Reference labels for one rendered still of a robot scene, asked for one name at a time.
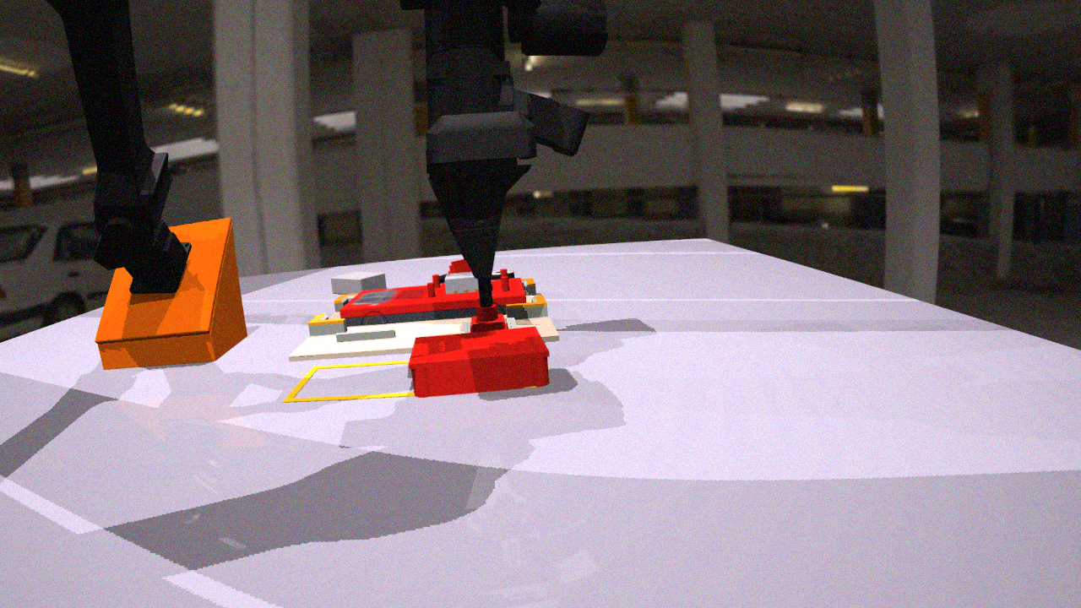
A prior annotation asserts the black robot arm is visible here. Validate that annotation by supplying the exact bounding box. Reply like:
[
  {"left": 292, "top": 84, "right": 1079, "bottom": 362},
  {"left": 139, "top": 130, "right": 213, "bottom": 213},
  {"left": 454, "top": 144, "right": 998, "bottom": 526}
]
[{"left": 46, "top": 0, "right": 609, "bottom": 294}]

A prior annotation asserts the red toy car hood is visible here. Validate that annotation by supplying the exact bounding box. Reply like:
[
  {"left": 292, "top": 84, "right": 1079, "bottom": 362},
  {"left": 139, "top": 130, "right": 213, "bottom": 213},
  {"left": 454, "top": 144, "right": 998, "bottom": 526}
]
[{"left": 408, "top": 327, "right": 550, "bottom": 398}]

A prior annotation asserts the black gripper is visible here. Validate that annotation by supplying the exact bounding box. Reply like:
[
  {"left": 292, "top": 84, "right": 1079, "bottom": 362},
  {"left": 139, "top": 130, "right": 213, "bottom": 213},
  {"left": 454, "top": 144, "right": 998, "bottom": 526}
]
[{"left": 426, "top": 47, "right": 537, "bottom": 279}]

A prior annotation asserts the yellow rectangular outline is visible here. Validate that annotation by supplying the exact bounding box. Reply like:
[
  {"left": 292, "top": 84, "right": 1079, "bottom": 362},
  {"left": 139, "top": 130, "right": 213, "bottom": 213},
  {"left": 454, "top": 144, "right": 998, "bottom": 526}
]
[{"left": 283, "top": 361, "right": 415, "bottom": 404}]

